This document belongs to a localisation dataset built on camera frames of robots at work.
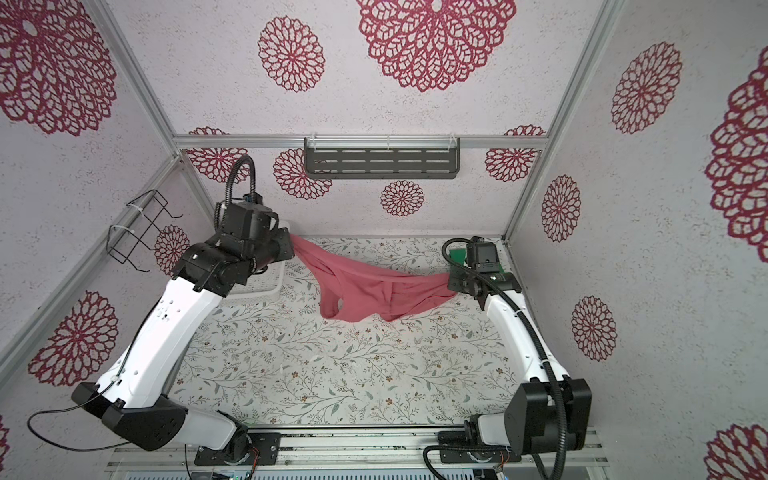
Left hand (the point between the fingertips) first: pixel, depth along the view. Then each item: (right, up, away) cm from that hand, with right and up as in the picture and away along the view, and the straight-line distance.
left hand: (285, 244), depth 71 cm
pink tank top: (+14, -11, +8) cm, 20 cm away
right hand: (+45, -7, +12) cm, 47 cm away
